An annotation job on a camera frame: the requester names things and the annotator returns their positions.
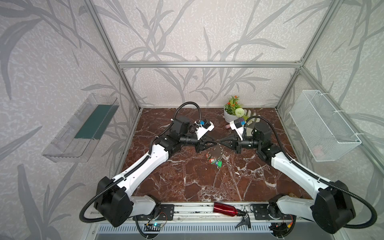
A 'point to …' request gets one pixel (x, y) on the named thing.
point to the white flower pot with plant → (233, 109)
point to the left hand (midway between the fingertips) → (216, 138)
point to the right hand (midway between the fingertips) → (220, 138)
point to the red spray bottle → (227, 209)
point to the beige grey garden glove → (248, 114)
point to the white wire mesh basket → (326, 134)
